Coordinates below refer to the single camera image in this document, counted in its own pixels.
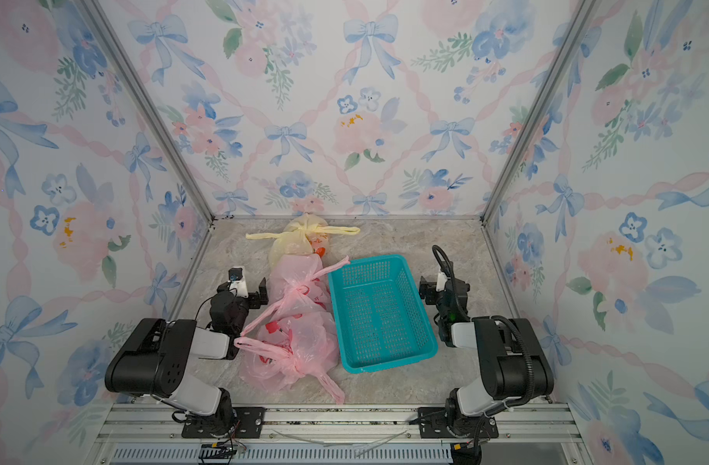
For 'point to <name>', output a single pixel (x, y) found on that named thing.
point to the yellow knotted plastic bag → (304, 234)
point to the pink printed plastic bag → (284, 348)
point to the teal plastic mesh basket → (381, 314)
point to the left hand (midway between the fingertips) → (251, 278)
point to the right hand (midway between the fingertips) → (441, 276)
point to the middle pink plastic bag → (299, 285)
